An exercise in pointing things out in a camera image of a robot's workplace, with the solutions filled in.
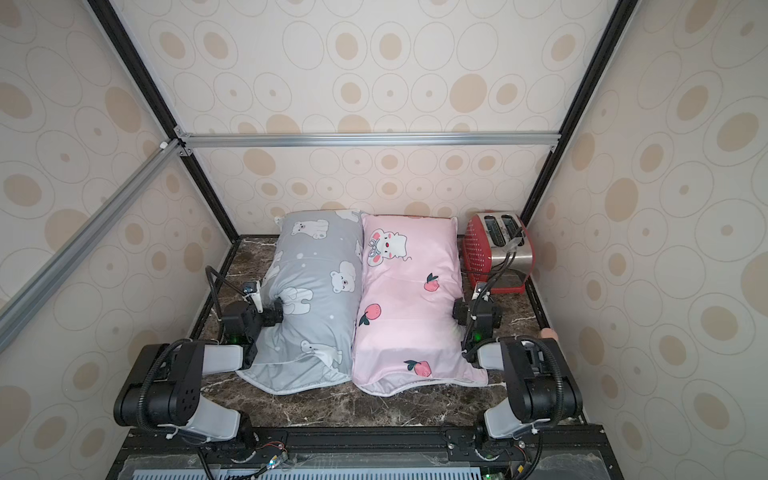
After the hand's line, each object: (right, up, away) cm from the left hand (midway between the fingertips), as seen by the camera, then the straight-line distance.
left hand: (273, 294), depth 93 cm
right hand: (+68, -2, 0) cm, 68 cm away
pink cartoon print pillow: (+41, -10, -11) cm, 43 cm away
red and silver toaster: (+70, +13, -1) cm, 71 cm away
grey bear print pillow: (+15, +6, -4) cm, 16 cm away
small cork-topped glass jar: (+81, -10, -10) cm, 82 cm away
